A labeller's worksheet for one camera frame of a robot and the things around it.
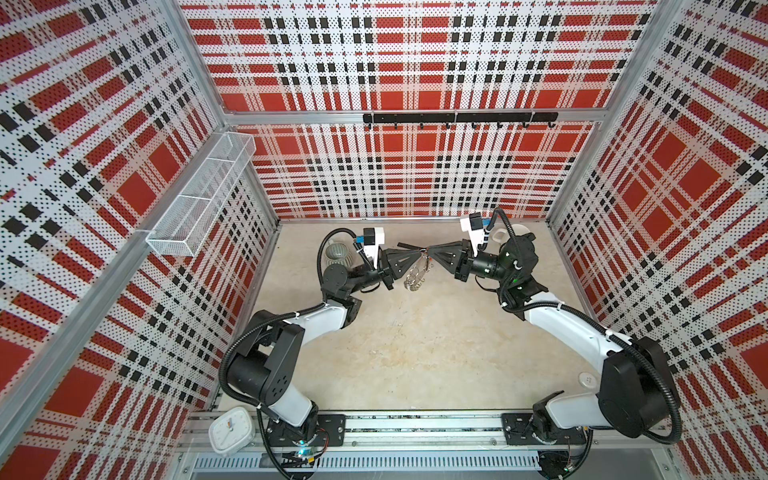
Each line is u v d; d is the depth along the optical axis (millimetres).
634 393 415
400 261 700
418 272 690
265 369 452
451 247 668
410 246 1108
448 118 886
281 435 727
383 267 653
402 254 677
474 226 626
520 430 732
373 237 627
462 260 648
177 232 678
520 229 1084
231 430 717
